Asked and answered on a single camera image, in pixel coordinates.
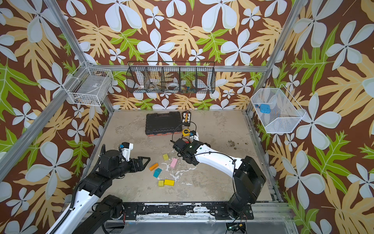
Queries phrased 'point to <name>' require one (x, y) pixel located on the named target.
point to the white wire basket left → (88, 86)
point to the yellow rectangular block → (169, 182)
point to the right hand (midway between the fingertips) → (201, 149)
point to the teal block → (157, 172)
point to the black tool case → (157, 125)
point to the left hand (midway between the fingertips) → (144, 158)
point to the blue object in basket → (265, 108)
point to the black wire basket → (171, 77)
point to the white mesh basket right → (276, 109)
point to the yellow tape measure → (186, 132)
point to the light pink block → (174, 162)
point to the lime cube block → (165, 156)
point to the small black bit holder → (186, 118)
